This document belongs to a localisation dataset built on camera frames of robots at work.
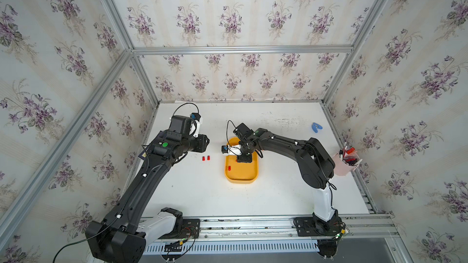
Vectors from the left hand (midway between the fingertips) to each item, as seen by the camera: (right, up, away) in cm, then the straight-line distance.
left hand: (206, 140), depth 75 cm
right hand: (+15, -10, +17) cm, 25 cm away
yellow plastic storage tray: (+15, -17, +11) cm, 25 cm away
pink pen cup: (+63, -10, +7) cm, 64 cm away
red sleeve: (-5, -12, +20) cm, 24 cm away
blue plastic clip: (+60, +5, +32) cm, 68 cm away
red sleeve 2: (-2, -12, +20) cm, 23 cm away
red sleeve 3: (+9, -16, +15) cm, 24 cm away
